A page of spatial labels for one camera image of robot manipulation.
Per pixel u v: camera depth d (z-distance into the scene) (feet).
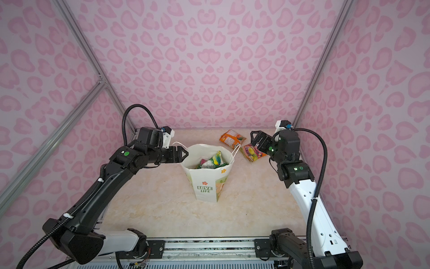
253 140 2.09
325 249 1.22
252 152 3.41
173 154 2.07
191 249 2.46
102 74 2.96
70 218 1.27
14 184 1.70
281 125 2.06
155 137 1.84
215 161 2.73
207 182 2.51
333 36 2.52
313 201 1.40
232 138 3.64
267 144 2.04
